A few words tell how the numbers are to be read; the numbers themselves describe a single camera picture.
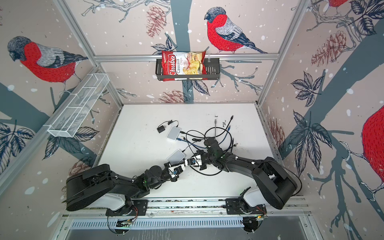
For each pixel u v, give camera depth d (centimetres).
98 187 45
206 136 101
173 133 101
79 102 79
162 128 104
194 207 75
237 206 73
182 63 88
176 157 90
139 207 73
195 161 68
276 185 43
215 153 68
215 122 108
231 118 111
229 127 106
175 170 67
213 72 94
